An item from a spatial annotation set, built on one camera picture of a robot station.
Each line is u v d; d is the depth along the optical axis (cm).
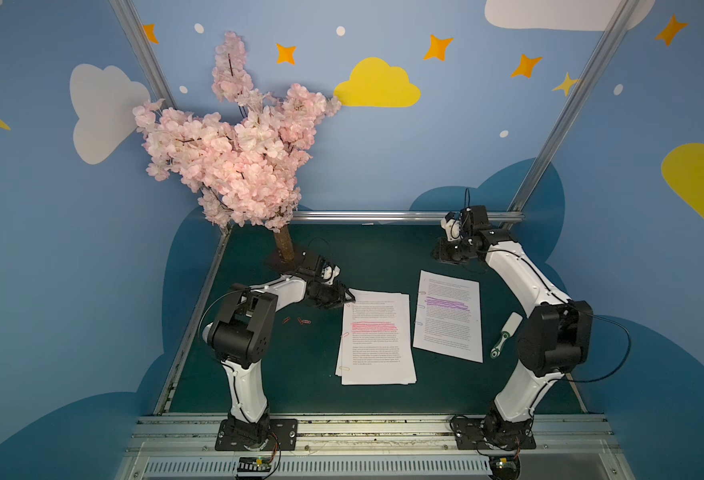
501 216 118
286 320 96
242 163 63
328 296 87
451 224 81
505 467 73
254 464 73
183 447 73
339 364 86
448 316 97
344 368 85
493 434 68
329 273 87
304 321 96
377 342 91
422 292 102
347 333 92
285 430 75
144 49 74
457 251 76
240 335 51
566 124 89
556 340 48
